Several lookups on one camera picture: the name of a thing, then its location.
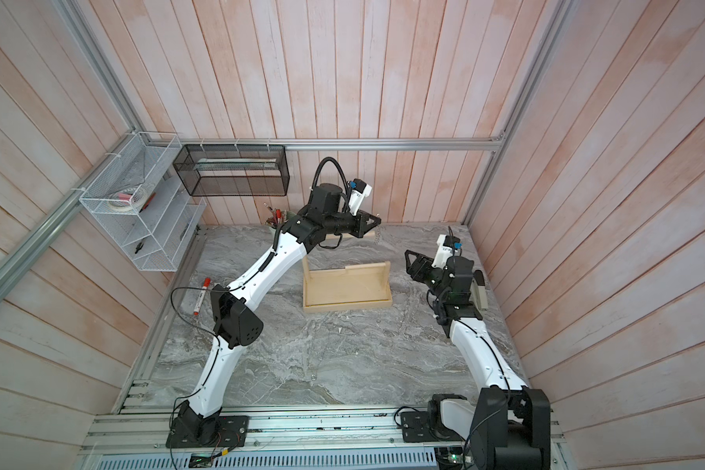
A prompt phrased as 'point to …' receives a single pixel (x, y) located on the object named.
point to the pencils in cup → (278, 216)
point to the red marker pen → (206, 283)
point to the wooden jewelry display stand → (352, 287)
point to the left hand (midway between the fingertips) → (379, 224)
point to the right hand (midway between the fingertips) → (411, 251)
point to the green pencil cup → (288, 214)
